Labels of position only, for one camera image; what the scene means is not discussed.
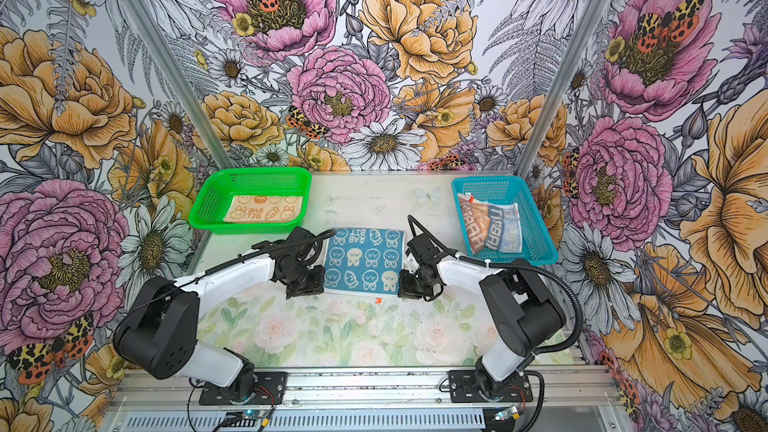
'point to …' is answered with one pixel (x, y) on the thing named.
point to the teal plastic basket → (538, 245)
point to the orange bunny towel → (263, 208)
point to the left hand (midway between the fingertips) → (318, 297)
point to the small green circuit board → (251, 414)
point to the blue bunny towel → (365, 261)
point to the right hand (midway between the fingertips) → (402, 302)
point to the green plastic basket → (214, 188)
